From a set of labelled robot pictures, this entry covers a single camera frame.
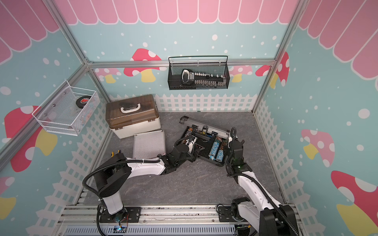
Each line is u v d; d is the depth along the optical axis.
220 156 0.89
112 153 0.97
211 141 0.97
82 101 0.79
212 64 0.90
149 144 0.96
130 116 0.91
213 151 0.92
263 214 0.42
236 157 0.63
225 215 0.74
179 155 0.67
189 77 0.88
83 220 0.74
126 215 0.72
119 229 0.71
